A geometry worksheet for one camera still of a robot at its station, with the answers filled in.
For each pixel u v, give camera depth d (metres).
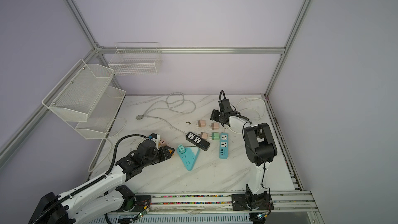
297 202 0.76
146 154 0.63
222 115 0.80
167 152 0.74
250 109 1.11
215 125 1.01
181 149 0.84
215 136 0.96
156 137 0.77
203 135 0.96
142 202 0.74
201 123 1.02
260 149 0.51
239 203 0.73
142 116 1.06
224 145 0.91
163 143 0.86
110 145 0.93
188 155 0.86
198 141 0.93
